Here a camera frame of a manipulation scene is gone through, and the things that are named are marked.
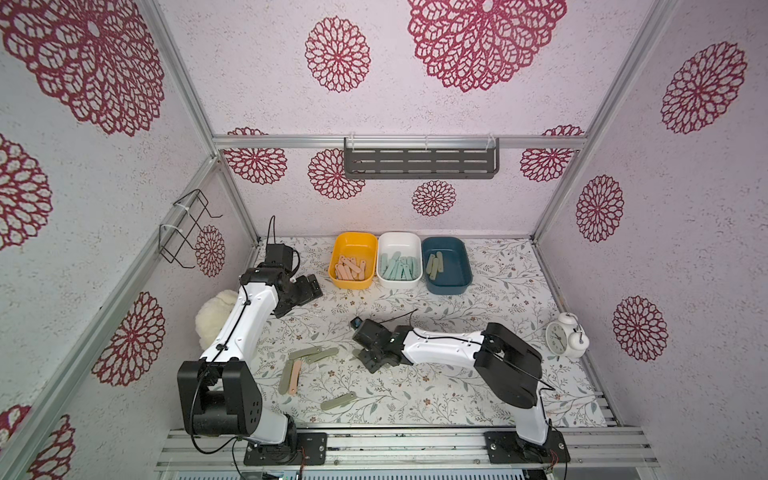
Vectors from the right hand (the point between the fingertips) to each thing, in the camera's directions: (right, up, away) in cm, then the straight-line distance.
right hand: (364, 353), depth 89 cm
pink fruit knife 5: (-5, +23, +18) cm, 30 cm away
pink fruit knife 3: (-7, +27, +21) cm, 35 cm away
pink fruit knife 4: (-2, +24, +20) cm, 32 cm away
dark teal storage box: (+32, +22, +17) cm, 42 cm away
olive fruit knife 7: (-7, -11, -7) cm, 15 cm away
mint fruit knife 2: (+10, +30, +28) cm, 42 cm away
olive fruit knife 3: (+24, +23, +21) cm, 39 cm away
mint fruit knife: (+6, +27, +24) cm, 37 cm away
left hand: (-16, +17, -4) cm, 23 cm away
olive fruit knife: (+23, +27, +21) cm, 41 cm away
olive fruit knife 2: (+27, +27, +23) cm, 45 cm away
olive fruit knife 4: (-18, 0, +2) cm, 18 cm away
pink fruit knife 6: (-20, -6, -4) cm, 21 cm away
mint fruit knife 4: (+11, +24, +20) cm, 33 cm away
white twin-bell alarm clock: (+56, +6, -6) cm, 57 cm away
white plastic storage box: (+15, +35, +28) cm, 47 cm away
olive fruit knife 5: (-13, -1, +2) cm, 13 cm away
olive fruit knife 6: (-22, -6, -3) cm, 23 cm away
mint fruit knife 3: (+7, +24, +21) cm, 32 cm away
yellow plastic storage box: (-4, +34, +28) cm, 45 cm away
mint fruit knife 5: (+13, +25, +21) cm, 35 cm away
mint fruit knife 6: (+15, +24, +20) cm, 35 cm away
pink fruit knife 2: (-7, +24, +19) cm, 31 cm away
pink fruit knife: (-10, +24, +18) cm, 31 cm away
